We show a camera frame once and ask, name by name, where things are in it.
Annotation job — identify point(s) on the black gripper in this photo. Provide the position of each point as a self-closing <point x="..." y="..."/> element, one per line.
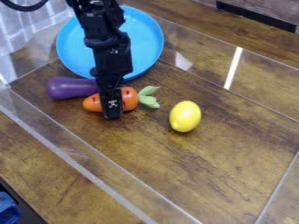
<point x="100" y="18"/>

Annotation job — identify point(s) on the orange toy carrot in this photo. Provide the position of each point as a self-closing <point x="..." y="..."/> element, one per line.
<point x="132" y="99"/>

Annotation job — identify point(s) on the blue round tray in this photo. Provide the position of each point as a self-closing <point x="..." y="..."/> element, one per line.
<point x="147" y="44"/>

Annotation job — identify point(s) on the purple toy eggplant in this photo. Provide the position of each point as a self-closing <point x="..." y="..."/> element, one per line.
<point x="64" y="88"/>

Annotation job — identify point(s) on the yellow toy lemon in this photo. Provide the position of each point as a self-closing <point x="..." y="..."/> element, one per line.
<point x="184" y="116"/>

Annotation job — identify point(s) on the clear acrylic front barrier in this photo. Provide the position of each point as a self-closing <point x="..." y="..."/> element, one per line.
<point x="139" y="198"/>

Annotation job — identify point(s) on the blue object at corner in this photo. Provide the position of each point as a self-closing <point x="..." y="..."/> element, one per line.
<point x="9" y="210"/>

